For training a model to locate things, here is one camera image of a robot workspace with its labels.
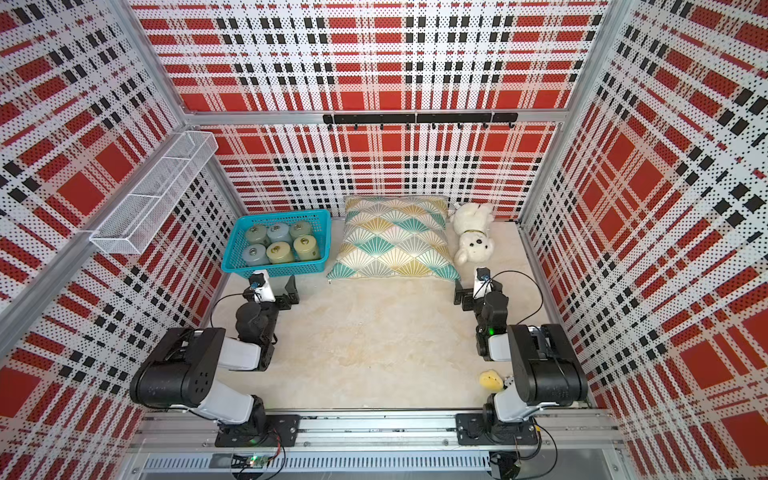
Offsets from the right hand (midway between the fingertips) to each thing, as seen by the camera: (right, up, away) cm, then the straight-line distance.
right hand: (476, 277), depth 92 cm
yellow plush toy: (+1, -27, -12) cm, 30 cm away
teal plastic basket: (-55, +8, +10) cm, 57 cm away
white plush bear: (+3, +19, +18) cm, 27 cm away
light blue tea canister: (-68, +15, +15) cm, 71 cm away
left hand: (-60, +1, -2) cm, 60 cm away
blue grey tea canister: (-74, +7, +9) cm, 75 cm away
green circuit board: (-59, -41, -23) cm, 75 cm away
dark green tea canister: (-76, +14, +15) cm, 78 cm away
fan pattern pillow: (-25, +13, +4) cm, 28 cm away
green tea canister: (-61, +16, +16) cm, 65 cm away
